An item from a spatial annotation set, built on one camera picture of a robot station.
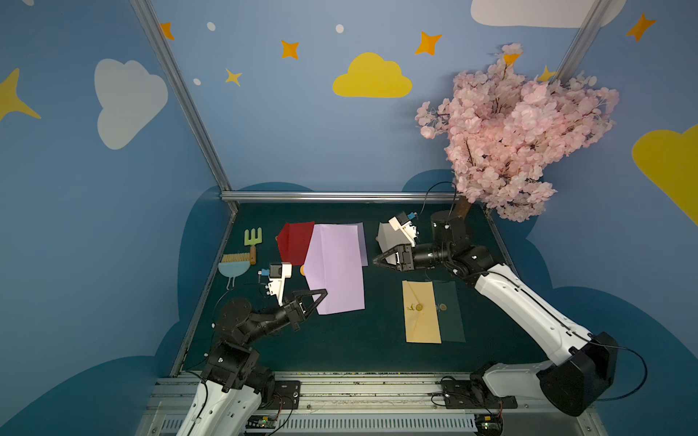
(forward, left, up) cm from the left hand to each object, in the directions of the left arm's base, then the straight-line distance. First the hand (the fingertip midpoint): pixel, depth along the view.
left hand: (326, 290), depth 62 cm
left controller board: (-24, +18, -31) cm, 43 cm away
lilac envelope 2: (+7, -1, 0) cm, 7 cm away
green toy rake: (+36, +35, -30) cm, 59 cm away
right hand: (+9, -13, -1) cm, 16 cm away
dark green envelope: (+8, -40, -31) cm, 51 cm away
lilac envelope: (+37, -10, -32) cm, 50 cm away
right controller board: (-23, -45, -33) cm, 60 cm away
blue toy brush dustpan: (+26, +41, -33) cm, 59 cm away
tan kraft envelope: (+6, -29, -30) cm, 42 cm away
